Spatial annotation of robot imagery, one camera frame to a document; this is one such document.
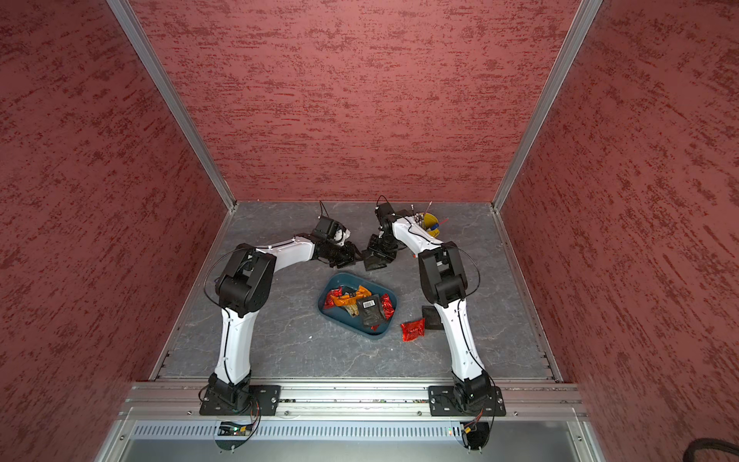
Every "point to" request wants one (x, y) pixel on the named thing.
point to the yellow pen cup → (430, 223)
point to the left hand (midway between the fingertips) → (360, 263)
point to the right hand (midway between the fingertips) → (371, 260)
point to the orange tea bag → (344, 299)
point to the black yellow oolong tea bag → (352, 309)
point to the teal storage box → (355, 324)
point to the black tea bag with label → (370, 310)
